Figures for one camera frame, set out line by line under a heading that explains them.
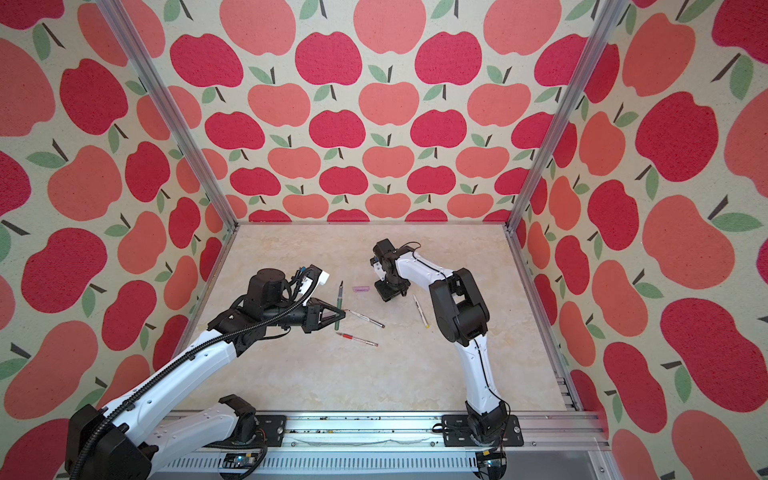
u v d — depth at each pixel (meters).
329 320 0.69
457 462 0.71
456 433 0.73
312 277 0.66
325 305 0.68
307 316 0.64
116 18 0.70
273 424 0.75
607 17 0.70
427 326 0.93
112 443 0.38
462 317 0.57
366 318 0.93
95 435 0.39
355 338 0.91
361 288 1.02
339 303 0.70
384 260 0.77
